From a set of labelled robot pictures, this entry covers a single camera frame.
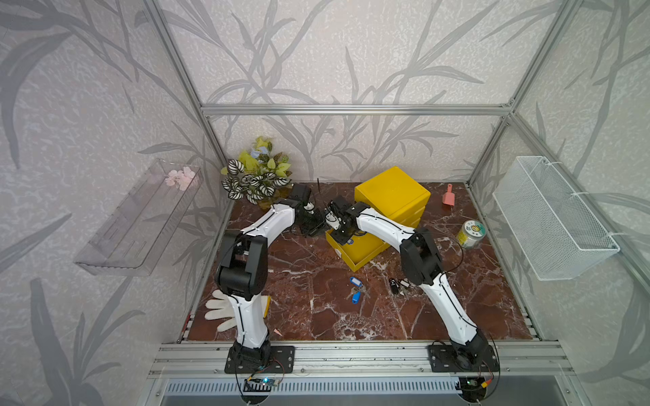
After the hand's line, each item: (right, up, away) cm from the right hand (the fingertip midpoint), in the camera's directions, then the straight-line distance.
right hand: (339, 234), depth 102 cm
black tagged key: (+20, -17, -13) cm, 29 cm away
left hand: (-3, +4, -9) cm, 10 cm away
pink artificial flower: (-49, +20, -25) cm, 58 cm away
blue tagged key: (+6, -16, -13) cm, 21 cm away
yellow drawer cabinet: (+19, +16, -15) cm, 29 cm away
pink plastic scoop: (+50, +15, +13) cm, 54 cm away
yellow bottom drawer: (+8, -6, -6) cm, 11 cm away
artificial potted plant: (-28, +23, -13) cm, 39 cm away
